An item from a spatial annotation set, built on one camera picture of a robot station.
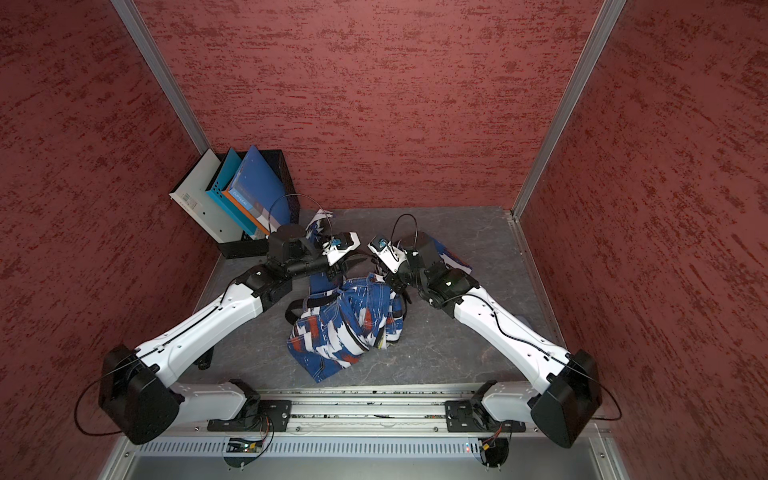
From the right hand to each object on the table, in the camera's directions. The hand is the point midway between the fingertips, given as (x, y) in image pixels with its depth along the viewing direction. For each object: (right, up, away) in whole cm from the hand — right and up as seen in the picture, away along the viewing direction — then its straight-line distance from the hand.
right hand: (384, 267), depth 76 cm
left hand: (-7, +4, -2) cm, 9 cm away
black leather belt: (-22, -10, +5) cm, 24 cm away
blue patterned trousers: (-8, -12, -2) cm, 15 cm away
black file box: (-47, +5, +24) cm, 53 cm away
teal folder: (-50, +25, +11) cm, 57 cm away
